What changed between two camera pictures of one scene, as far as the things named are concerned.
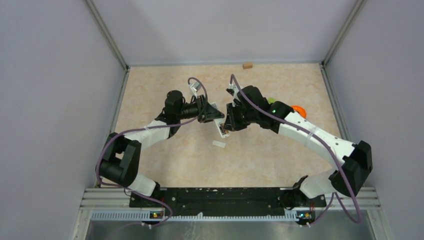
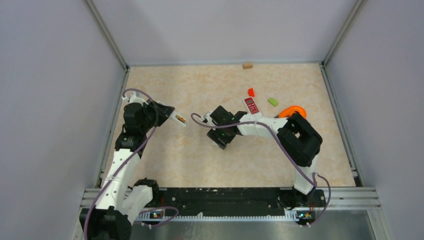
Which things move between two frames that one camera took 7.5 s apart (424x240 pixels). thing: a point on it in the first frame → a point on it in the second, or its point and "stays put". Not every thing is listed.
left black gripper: (212, 113) → (163, 112)
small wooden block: (247, 65) stays put
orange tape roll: (301, 110) stays put
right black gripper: (231, 123) → (213, 134)
